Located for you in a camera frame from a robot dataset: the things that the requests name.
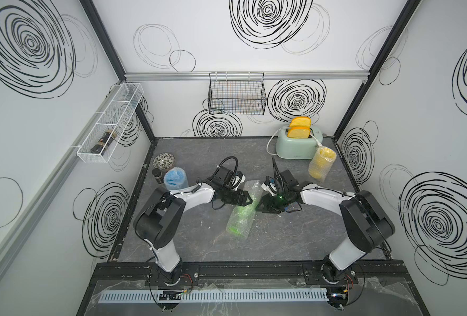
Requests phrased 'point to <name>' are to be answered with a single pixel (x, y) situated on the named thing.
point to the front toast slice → (298, 131)
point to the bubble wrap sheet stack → (254, 188)
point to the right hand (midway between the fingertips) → (259, 211)
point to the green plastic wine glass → (241, 219)
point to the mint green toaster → (297, 148)
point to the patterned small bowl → (164, 161)
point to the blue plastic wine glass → (175, 179)
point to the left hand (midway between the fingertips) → (245, 201)
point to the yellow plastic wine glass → (321, 162)
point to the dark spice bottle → (156, 173)
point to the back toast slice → (300, 122)
